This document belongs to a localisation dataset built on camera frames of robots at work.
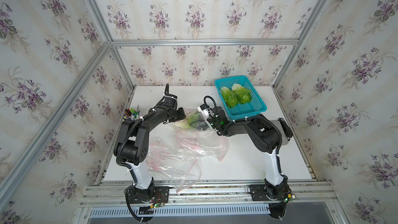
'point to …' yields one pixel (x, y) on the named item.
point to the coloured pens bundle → (131, 113)
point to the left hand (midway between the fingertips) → (184, 116)
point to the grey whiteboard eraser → (284, 138)
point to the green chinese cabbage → (229, 97)
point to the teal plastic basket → (256, 105)
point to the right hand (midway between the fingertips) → (195, 123)
